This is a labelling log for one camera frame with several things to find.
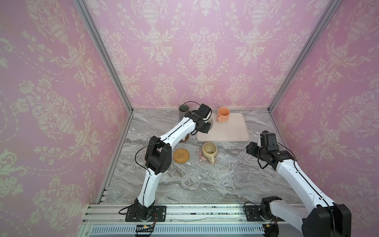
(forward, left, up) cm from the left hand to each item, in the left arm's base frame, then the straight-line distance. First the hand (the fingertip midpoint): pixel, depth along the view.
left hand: (205, 128), depth 93 cm
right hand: (-13, -25, 0) cm, 29 cm away
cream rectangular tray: (+7, -23, -10) cm, 26 cm away
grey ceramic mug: (+18, +16, -2) cm, 24 cm away
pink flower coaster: (-15, +2, -13) cm, 20 cm away
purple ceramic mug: (+4, -4, +2) cm, 6 cm away
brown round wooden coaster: (+1, +12, -12) cm, 18 cm away
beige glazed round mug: (-10, -3, -10) cm, 15 cm away
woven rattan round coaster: (-13, +15, -13) cm, 24 cm away
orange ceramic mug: (+19, -15, -6) cm, 25 cm away
